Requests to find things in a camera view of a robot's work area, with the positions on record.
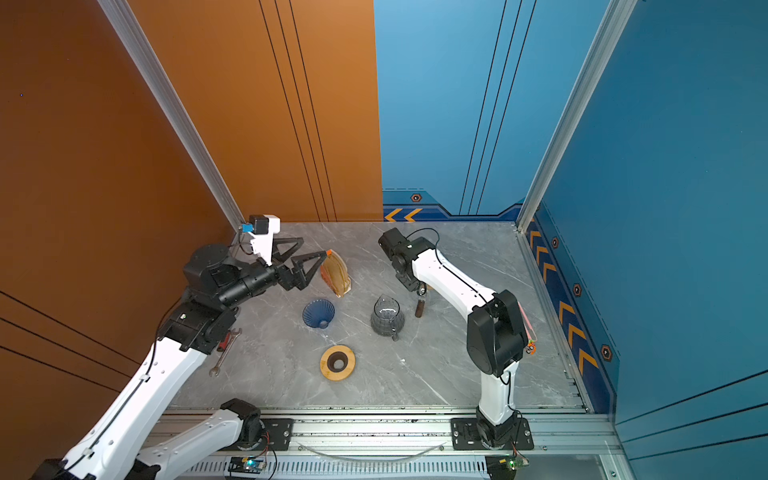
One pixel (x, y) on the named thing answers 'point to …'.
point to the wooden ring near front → (337, 363)
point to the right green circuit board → (504, 467)
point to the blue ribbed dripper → (317, 313)
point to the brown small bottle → (420, 308)
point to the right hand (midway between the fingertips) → (421, 273)
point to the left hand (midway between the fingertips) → (313, 245)
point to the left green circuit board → (248, 464)
